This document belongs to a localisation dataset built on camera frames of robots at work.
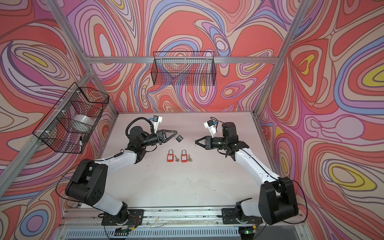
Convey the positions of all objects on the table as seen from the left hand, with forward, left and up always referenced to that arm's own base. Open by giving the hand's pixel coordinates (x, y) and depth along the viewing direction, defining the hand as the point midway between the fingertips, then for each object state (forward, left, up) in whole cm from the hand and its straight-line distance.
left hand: (177, 135), depth 76 cm
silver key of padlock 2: (-1, -6, -24) cm, 25 cm away
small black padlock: (-1, -1, -2) cm, 2 cm away
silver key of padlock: (-2, +2, -24) cm, 24 cm away
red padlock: (0, +6, -23) cm, 24 cm away
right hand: (-3, -10, -5) cm, 12 cm away
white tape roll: (+4, +46, +7) cm, 47 cm away
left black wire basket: (0, +50, +9) cm, 51 cm away
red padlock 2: (0, -2, -23) cm, 23 cm away
